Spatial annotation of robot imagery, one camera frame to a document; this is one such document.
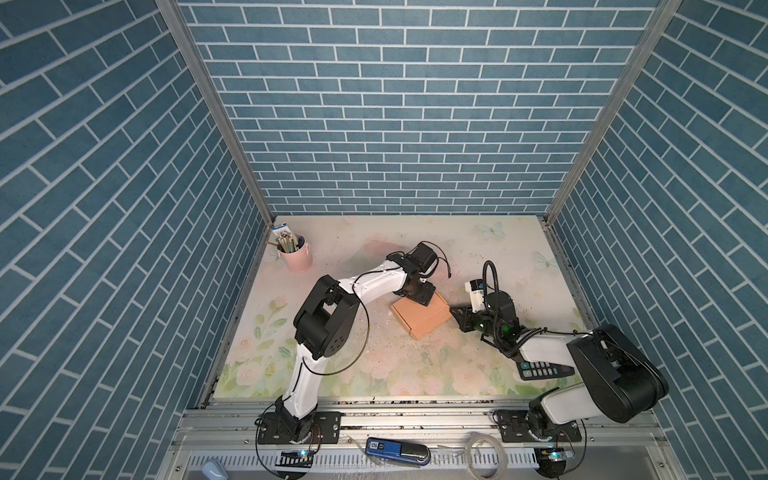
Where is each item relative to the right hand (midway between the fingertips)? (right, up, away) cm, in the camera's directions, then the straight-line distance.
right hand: (454, 309), depth 91 cm
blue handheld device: (-15, -27, -25) cm, 39 cm away
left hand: (-8, +3, +3) cm, 9 cm away
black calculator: (+19, -15, -9) cm, 26 cm away
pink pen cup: (-51, +15, +11) cm, 55 cm away
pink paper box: (-11, -2, -3) cm, 12 cm away
